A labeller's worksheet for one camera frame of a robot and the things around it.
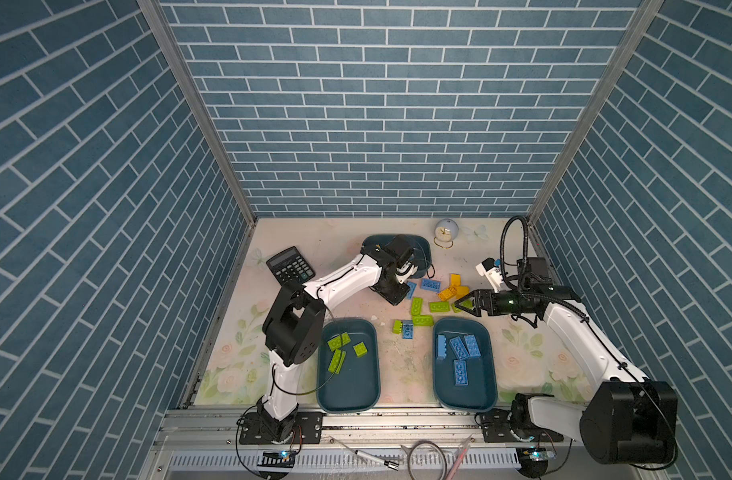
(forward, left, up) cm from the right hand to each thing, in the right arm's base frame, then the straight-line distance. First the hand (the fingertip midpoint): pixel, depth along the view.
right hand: (465, 300), depth 81 cm
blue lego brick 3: (-7, -4, -14) cm, 16 cm away
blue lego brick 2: (-8, 0, -14) cm, 16 cm away
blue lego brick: (-15, 0, -13) cm, 20 cm away
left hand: (+4, +18, -7) cm, 20 cm away
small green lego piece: (-11, +28, -12) cm, 33 cm away
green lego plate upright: (+5, +12, -15) cm, 20 cm away
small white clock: (+34, +2, -8) cm, 34 cm away
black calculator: (+16, +57, -12) cm, 60 cm away
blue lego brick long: (-8, +5, -12) cm, 16 cm away
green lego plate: (-14, +35, -14) cm, 40 cm away
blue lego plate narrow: (+13, +14, -15) cm, 24 cm away
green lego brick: (-9, +35, -13) cm, 38 cm away
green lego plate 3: (+6, +5, -15) cm, 17 cm away
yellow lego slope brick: (+17, -1, -15) cm, 22 cm away
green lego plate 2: (-4, +1, +5) cm, 6 cm away
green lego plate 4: (0, +10, -15) cm, 18 cm away
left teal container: (-20, +36, -14) cm, 44 cm away
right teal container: (-19, -5, -15) cm, 25 cm away
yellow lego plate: (+11, +2, -14) cm, 18 cm away
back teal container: (+27, +10, -12) cm, 31 cm away
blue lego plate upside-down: (+12, +8, -13) cm, 19 cm away
